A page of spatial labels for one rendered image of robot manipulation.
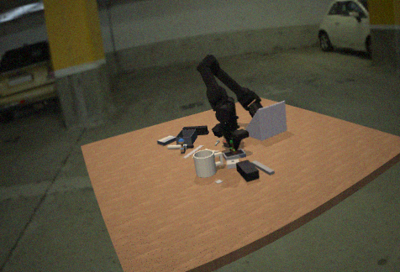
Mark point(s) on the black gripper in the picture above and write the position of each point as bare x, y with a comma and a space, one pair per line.
235, 135

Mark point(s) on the grey mug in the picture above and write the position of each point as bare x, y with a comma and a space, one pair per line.
205, 164

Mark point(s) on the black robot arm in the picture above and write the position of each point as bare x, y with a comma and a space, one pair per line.
219, 98

